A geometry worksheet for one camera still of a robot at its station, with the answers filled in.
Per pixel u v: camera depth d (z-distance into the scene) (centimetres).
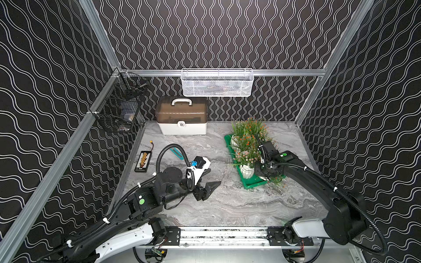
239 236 76
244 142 92
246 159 84
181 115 113
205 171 62
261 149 66
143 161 98
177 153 103
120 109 92
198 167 50
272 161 60
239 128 98
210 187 52
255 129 99
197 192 55
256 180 92
